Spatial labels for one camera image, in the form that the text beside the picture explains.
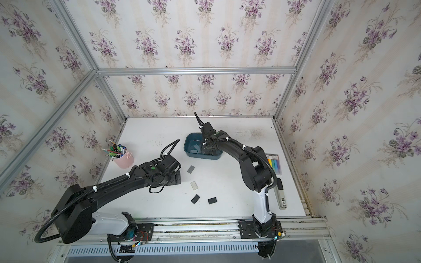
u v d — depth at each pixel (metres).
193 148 1.02
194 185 0.88
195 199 0.83
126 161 0.90
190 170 0.93
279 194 0.78
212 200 0.82
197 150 1.01
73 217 0.40
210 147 0.70
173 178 0.75
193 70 0.98
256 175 0.52
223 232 0.75
